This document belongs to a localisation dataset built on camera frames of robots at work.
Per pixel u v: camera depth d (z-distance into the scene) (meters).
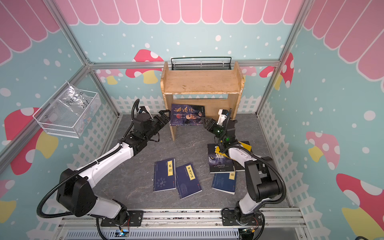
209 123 0.78
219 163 0.92
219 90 0.73
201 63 0.89
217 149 0.96
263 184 0.46
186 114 0.89
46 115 0.65
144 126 0.60
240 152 0.58
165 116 0.71
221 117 0.79
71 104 0.73
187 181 0.86
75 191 0.42
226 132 0.67
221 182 0.85
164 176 0.87
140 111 0.69
